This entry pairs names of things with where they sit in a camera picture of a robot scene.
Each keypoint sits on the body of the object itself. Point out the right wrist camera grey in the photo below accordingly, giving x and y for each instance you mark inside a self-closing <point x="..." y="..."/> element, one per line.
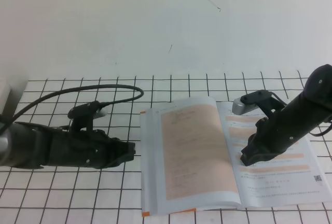
<point x="268" y="102"/>

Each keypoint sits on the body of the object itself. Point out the white grid tablecloth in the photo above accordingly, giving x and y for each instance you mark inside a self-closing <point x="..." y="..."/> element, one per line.
<point x="83" y="195"/>

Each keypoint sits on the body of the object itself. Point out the ROS2 textbook white orange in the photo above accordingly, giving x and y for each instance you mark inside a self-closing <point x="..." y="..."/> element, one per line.
<point x="190" y="161"/>

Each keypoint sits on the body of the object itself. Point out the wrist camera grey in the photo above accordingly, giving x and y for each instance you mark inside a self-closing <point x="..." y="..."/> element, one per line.
<point x="82" y="116"/>
<point x="268" y="102"/>

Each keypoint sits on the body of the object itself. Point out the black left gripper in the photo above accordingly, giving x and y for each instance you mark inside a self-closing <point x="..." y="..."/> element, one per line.
<point x="93" y="149"/>

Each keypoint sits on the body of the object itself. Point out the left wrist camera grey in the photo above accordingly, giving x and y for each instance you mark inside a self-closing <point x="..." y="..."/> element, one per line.
<point x="82" y="116"/>

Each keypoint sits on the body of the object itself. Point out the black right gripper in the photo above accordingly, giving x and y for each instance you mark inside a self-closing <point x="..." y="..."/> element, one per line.
<point x="267" y="143"/>

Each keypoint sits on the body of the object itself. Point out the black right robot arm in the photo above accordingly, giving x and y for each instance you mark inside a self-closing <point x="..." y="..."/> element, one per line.
<point x="285" y="124"/>

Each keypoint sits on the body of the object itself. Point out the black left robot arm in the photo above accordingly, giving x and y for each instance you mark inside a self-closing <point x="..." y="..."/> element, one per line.
<point x="33" y="146"/>

